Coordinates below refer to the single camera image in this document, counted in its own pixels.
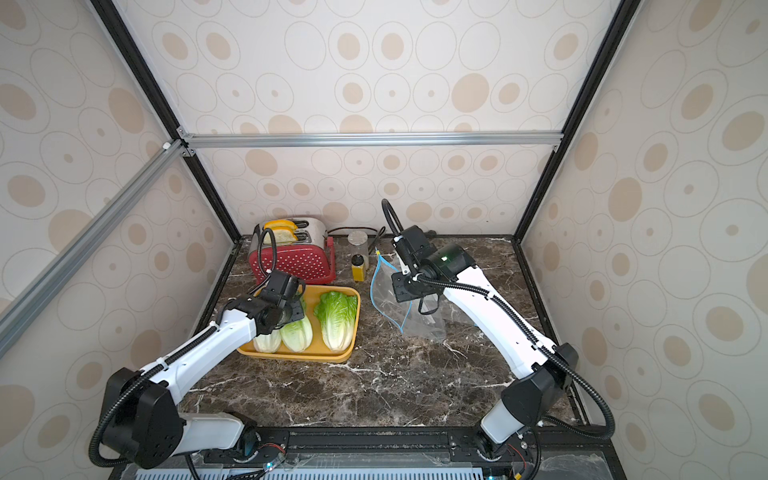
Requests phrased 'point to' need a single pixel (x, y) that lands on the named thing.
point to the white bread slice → (280, 236)
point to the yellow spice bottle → (358, 267)
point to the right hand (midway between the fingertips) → (412, 286)
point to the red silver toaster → (311, 255)
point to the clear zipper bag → (406, 314)
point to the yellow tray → (319, 350)
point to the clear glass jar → (357, 243)
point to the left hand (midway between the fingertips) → (300, 305)
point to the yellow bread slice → (281, 224)
